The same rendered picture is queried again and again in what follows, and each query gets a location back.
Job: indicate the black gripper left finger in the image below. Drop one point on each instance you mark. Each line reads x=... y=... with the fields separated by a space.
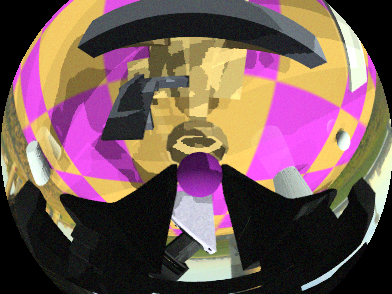
x=140 y=220

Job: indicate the white ball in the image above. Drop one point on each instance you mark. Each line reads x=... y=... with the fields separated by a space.
x=343 y=140

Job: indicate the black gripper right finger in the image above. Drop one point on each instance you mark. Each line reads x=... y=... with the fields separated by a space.
x=260 y=218

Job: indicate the purple ball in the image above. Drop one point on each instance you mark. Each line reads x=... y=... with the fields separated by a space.
x=199 y=174

